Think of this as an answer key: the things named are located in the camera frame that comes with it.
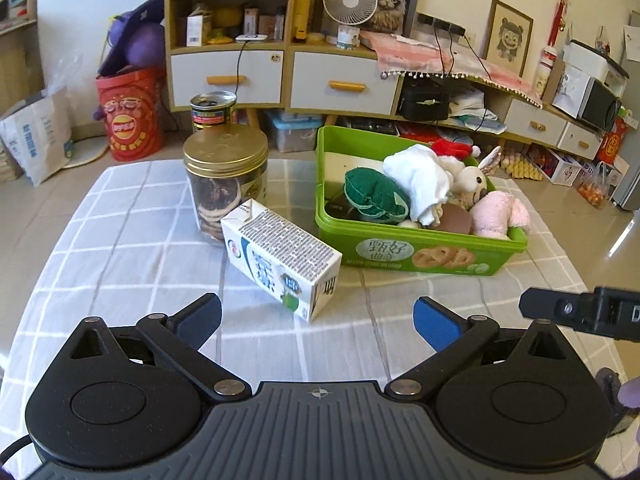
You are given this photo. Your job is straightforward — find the pink plush toy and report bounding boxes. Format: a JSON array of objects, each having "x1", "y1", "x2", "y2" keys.
[{"x1": 470, "y1": 191, "x2": 530, "y2": 240}]

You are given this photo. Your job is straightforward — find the white cloth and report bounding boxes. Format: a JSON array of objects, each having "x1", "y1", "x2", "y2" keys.
[{"x1": 383, "y1": 144, "x2": 454, "y2": 228}]

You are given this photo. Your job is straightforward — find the green felt cushion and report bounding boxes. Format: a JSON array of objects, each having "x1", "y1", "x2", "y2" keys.
[{"x1": 343, "y1": 167, "x2": 410, "y2": 224}]

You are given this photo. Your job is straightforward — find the gloved right hand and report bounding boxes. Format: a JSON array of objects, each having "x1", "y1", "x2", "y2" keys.
[{"x1": 596, "y1": 367, "x2": 639, "y2": 438}]

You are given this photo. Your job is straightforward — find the white blue milk carton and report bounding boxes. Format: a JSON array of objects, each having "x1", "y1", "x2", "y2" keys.
[{"x1": 220, "y1": 200, "x2": 342, "y2": 323}]

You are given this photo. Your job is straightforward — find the green plastic bin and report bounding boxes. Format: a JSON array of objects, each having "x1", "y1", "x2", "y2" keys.
[{"x1": 314, "y1": 126, "x2": 527, "y2": 275}]

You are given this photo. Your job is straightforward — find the white rabbit plush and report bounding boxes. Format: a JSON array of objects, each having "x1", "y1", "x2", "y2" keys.
[{"x1": 431, "y1": 139, "x2": 502, "y2": 210}]

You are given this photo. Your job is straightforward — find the glass jar gold lid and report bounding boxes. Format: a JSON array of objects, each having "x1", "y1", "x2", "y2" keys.
[{"x1": 183, "y1": 124, "x2": 269, "y2": 240}]

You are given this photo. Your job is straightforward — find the low white drawer cabinet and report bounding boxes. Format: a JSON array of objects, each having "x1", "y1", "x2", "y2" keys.
[{"x1": 485, "y1": 91, "x2": 601, "y2": 159}]

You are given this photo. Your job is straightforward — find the white microwave appliance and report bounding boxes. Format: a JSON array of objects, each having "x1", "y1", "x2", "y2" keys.
[{"x1": 551, "y1": 40, "x2": 629, "y2": 132}]

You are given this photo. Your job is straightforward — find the small metal can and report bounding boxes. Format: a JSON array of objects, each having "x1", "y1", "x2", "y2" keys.
[{"x1": 190, "y1": 90, "x2": 236, "y2": 132}]

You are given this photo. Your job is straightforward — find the black box on shelf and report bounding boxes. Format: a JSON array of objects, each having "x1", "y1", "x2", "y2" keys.
[{"x1": 398, "y1": 78, "x2": 450, "y2": 122}]

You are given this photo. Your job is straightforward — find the white woven sack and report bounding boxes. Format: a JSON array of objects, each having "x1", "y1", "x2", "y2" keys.
[{"x1": 1, "y1": 87, "x2": 74, "y2": 186}]

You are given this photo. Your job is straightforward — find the red gift bucket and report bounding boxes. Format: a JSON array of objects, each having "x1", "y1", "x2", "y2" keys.
[{"x1": 96, "y1": 67, "x2": 166, "y2": 162}]

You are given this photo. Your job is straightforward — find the pink cloth on cabinet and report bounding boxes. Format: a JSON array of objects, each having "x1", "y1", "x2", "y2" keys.
[{"x1": 360, "y1": 32, "x2": 542, "y2": 107}]

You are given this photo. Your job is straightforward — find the framed cartoon drawing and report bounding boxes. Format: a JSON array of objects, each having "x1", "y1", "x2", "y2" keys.
[{"x1": 483, "y1": 0, "x2": 534, "y2": 77}]

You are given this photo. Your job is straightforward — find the purple plush toy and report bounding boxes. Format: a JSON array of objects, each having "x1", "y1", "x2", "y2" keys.
[{"x1": 98, "y1": 0, "x2": 165, "y2": 77}]

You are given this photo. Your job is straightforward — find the wooden cabinet white drawers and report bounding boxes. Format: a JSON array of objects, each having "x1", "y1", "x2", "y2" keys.
[{"x1": 164, "y1": 0, "x2": 400, "y2": 117}]

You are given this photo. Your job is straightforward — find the framed cat picture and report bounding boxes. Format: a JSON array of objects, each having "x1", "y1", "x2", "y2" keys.
[{"x1": 362, "y1": 0, "x2": 419, "y2": 37}]

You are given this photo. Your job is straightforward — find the white desk fan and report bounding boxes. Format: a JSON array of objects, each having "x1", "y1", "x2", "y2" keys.
[{"x1": 323, "y1": 0, "x2": 378, "y2": 50}]

